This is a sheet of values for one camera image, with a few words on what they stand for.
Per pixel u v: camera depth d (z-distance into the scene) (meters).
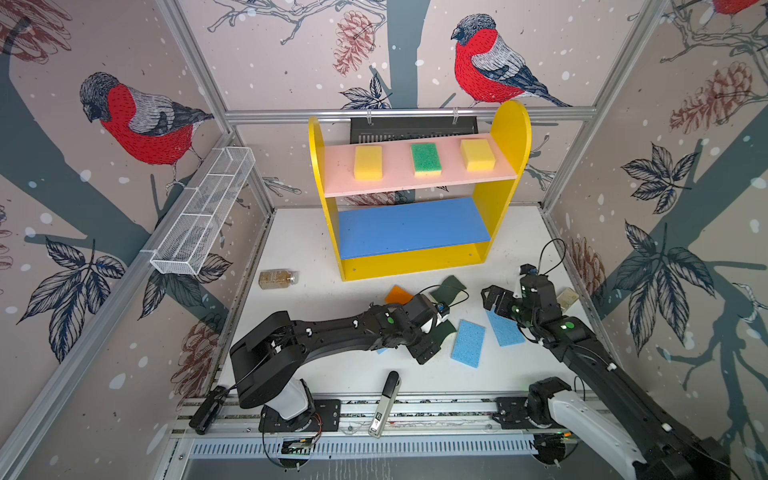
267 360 0.42
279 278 0.95
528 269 0.74
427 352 0.71
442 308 0.73
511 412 0.73
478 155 0.75
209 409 0.73
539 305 0.60
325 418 0.73
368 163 0.73
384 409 0.71
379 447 0.70
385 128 0.95
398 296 0.95
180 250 0.70
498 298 0.74
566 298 0.90
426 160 0.74
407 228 0.97
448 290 0.98
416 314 0.63
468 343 0.85
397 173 0.74
